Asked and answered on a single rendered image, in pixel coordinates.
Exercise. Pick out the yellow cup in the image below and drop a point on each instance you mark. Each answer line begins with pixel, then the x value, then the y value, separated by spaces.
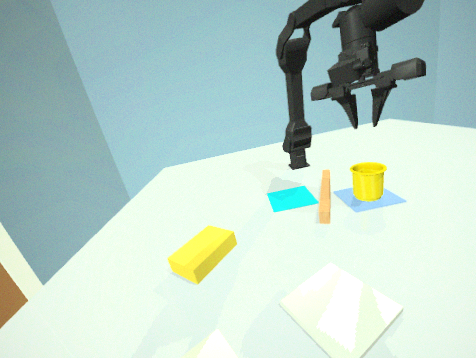
pixel 368 180

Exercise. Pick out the light brown wooden bar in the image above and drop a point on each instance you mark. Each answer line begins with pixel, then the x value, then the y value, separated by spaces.
pixel 324 200

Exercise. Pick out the yellow rectangular block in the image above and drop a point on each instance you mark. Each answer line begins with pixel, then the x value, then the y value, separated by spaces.
pixel 202 253

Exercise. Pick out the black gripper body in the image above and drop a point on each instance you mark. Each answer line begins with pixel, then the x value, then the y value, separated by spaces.
pixel 409 69

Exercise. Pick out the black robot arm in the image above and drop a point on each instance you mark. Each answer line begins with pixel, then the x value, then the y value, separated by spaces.
pixel 359 21

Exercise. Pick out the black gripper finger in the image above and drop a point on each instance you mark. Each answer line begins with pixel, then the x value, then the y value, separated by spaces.
pixel 379 96
pixel 349 104

